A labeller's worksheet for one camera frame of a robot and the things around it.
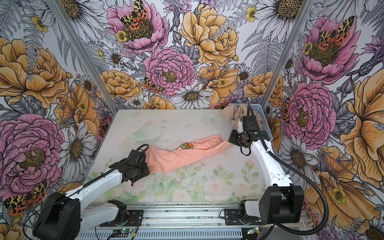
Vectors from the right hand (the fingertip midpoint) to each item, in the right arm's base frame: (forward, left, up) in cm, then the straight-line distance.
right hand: (230, 142), depth 82 cm
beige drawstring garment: (+31, -9, -8) cm, 33 cm away
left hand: (-11, +48, -16) cm, 52 cm away
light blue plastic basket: (+37, -30, -11) cm, 48 cm away
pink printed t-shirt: (-4, +40, -11) cm, 42 cm away
